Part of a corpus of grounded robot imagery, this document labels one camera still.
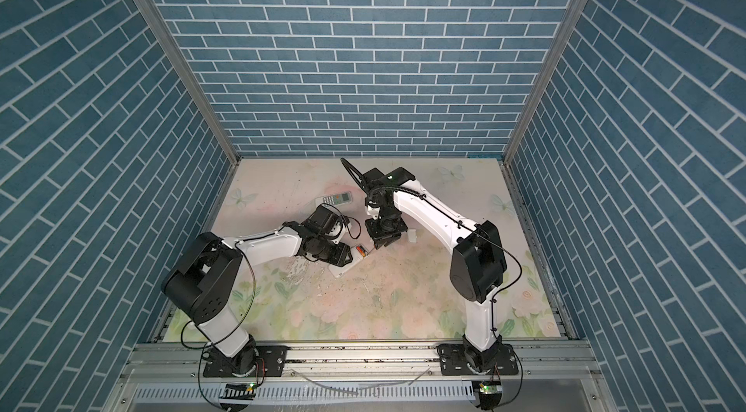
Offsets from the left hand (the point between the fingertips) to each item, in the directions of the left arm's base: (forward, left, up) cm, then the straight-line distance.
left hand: (347, 257), depth 92 cm
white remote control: (+2, -4, 0) cm, 4 cm away
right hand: (-1, -9, +12) cm, 15 cm away
